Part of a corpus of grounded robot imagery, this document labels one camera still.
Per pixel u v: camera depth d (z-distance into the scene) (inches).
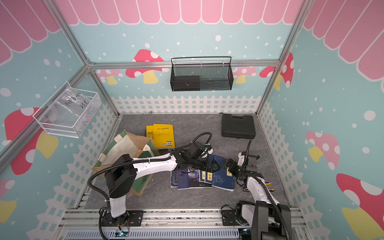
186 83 34.4
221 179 33.2
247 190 32.6
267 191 19.3
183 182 33.0
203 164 29.1
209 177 33.2
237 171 30.0
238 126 43.8
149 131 41.7
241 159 32.1
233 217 29.2
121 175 20.2
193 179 32.7
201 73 37.3
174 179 33.5
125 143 32.5
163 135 40.9
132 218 29.2
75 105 28.8
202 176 33.2
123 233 28.6
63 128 24.8
